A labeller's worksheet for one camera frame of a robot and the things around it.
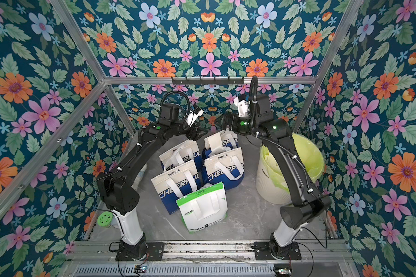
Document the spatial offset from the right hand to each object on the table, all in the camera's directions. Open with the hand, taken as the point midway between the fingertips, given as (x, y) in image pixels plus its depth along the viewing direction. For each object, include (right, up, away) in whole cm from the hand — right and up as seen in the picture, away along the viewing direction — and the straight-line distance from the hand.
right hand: (228, 120), depth 68 cm
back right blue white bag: (-4, -9, +20) cm, 23 cm away
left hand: (-11, 0, +12) cm, 16 cm away
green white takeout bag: (-10, -36, +2) cm, 37 cm away
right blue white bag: (0, -20, +12) cm, 24 cm away
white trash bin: (+19, -26, +5) cm, 33 cm away
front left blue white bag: (-22, -27, +7) cm, 36 cm away
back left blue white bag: (-20, -14, +14) cm, 28 cm away
